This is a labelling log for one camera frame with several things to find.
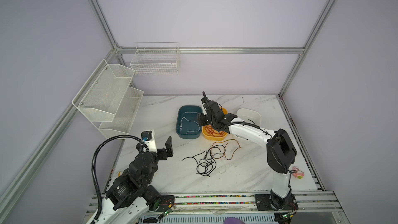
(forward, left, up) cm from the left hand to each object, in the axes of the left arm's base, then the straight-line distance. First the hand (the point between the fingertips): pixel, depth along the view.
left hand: (160, 139), depth 68 cm
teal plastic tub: (+25, -9, -26) cm, 37 cm away
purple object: (-28, -33, -26) cm, 51 cm away
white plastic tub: (+32, -52, -24) cm, 66 cm away
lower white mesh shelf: (+20, +31, -16) cm, 40 cm away
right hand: (+20, -16, -9) cm, 27 cm away
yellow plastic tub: (+15, -28, -23) cm, 39 cm away
